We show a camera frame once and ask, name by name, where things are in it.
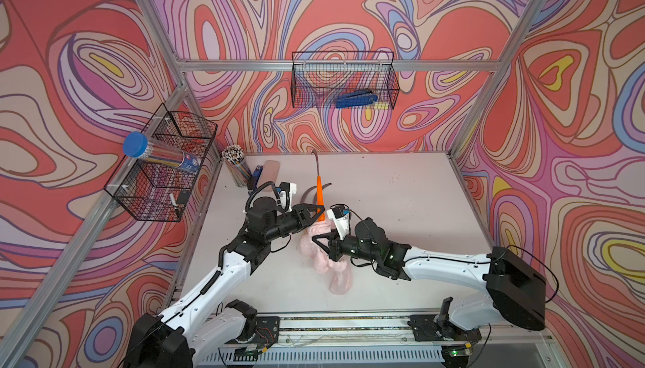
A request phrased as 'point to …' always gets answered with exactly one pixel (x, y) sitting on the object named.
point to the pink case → (270, 173)
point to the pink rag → (338, 276)
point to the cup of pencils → (234, 157)
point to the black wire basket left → (148, 189)
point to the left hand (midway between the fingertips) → (325, 212)
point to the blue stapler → (253, 180)
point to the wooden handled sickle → (326, 185)
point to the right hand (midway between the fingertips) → (315, 244)
